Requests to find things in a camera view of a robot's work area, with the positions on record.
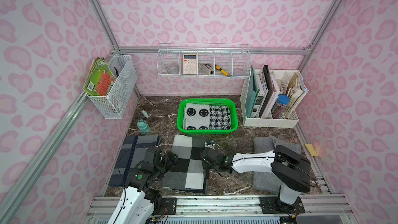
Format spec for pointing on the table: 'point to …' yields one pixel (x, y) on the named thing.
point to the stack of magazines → (296, 89)
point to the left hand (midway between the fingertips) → (174, 157)
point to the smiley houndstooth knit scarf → (201, 116)
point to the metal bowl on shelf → (172, 70)
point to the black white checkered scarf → (187, 173)
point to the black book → (266, 71)
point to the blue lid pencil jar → (278, 110)
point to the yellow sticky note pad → (312, 150)
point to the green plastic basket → (234, 116)
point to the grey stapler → (208, 70)
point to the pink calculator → (189, 64)
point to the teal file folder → (252, 92)
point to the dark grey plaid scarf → (131, 153)
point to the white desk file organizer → (280, 78)
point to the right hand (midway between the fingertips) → (202, 161)
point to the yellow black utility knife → (223, 71)
